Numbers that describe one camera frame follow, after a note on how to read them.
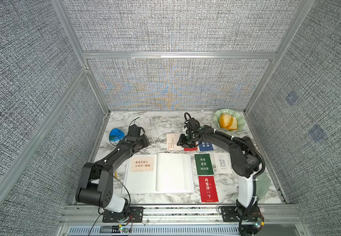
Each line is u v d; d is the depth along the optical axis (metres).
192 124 0.78
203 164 0.92
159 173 0.86
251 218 0.71
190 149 0.97
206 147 0.99
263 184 0.81
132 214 0.73
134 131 0.71
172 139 1.02
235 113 1.13
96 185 0.44
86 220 0.72
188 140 0.83
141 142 0.80
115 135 0.93
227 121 1.03
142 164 0.90
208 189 0.82
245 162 0.53
